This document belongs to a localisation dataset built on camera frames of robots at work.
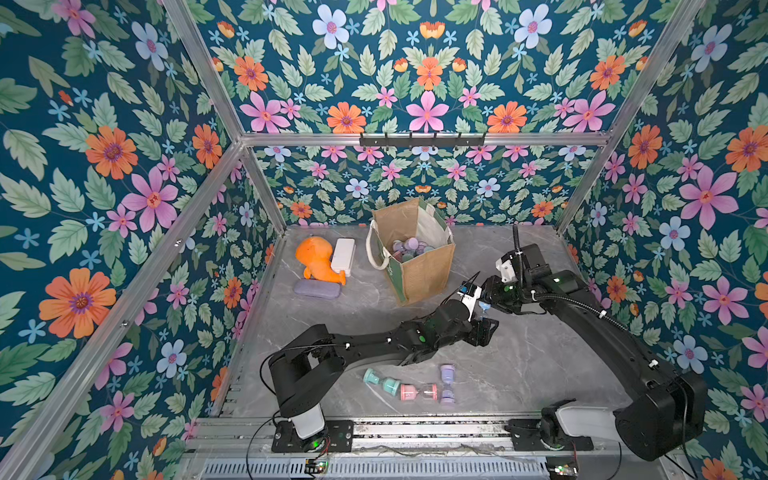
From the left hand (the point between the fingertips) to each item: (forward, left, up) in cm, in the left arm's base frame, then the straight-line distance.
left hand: (493, 320), depth 76 cm
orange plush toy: (+35, +52, -10) cm, 64 cm away
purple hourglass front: (-9, +12, -16) cm, 22 cm away
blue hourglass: (+3, +2, +2) cm, 4 cm away
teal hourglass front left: (-10, +28, -14) cm, 33 cm away
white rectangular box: (+35, +43, -12) cm, 57 cm away
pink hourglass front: (-12, +23, -14) cm, 30 cm away
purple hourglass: (+34, +18, -6) cm, 39 cm away
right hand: (+7, +1, +2) cm, 8 cm away
